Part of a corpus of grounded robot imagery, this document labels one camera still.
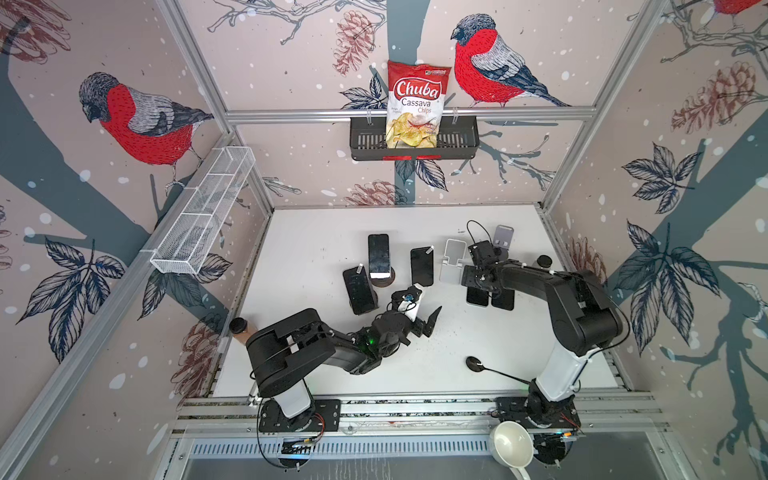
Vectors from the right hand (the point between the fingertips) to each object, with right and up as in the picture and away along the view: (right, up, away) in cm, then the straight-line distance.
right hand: (474, 284), depth 99 cm
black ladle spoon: (-5, -19, -19) cm, 27 cm away
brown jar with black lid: (-71, -9, -17) cm, 74 cm away
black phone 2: (0, -3, -4) cm, 5 cm away
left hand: (-18, -1, -18) cm, 26 cm away
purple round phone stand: (+11, +16, +2) cm, 19 cm away
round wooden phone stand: (-30, +1, -2) cm, 30 cm away
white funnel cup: (0, -32, -31) cm, 45 cm away
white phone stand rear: (-7, +12, 0) cm, 13 cm away
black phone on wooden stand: (-32, +10, -4) cm, 34 cm away
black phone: (-38, 0, -10) cm, 39 cm away
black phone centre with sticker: (-19, +8, -9) cm, 22 cm away
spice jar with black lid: (+21, +8, -5) cm, 23 cm away
